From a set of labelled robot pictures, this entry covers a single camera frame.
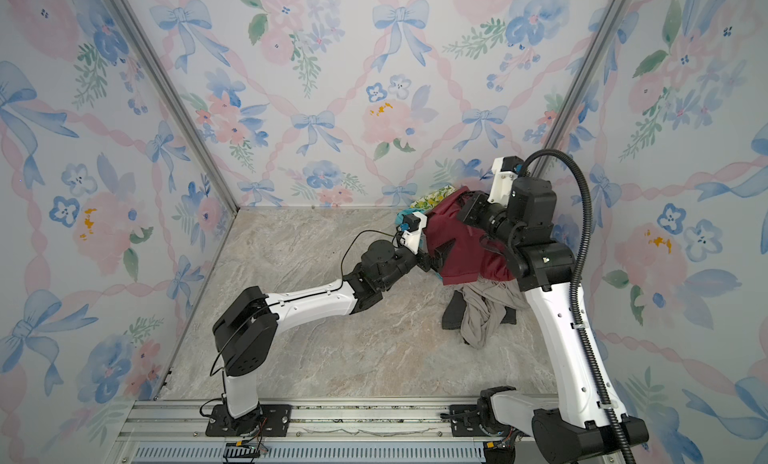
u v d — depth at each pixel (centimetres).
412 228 63
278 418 75
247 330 53
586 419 36
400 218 110
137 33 74
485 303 88
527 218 44
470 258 76
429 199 118
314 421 76
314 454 70
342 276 63
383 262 60
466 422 73
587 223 39
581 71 82
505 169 54
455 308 92
